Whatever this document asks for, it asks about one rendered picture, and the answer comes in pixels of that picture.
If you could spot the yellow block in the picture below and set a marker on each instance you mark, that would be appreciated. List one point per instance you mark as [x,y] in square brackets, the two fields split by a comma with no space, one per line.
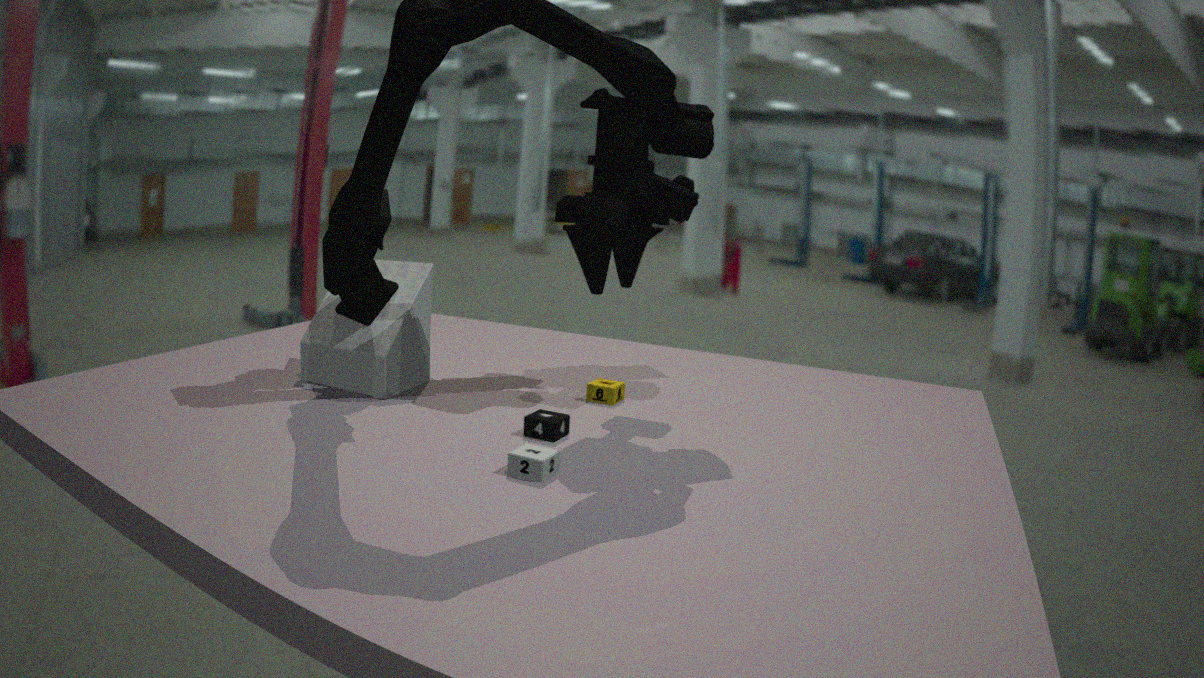
[605,391]

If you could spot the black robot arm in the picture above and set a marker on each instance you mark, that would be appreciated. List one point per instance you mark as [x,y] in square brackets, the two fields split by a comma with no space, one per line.
[424,31]

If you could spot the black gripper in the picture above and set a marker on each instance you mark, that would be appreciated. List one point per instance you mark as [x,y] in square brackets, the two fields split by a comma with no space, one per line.
[604,221]

